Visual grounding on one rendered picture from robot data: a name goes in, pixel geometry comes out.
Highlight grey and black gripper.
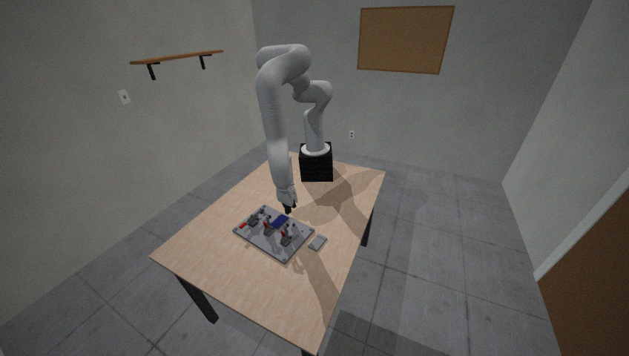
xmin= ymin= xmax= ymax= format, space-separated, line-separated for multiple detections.
xmin=276 ymin=186 xmax=297 ymax=215

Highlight blue rectangular block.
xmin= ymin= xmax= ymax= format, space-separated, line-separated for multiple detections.
xmin=270 ymin=214 xmax=289 ymax=230

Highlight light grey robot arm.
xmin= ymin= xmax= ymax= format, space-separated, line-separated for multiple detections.
xmin=255 ymin=44 xmax=333 ymax=190

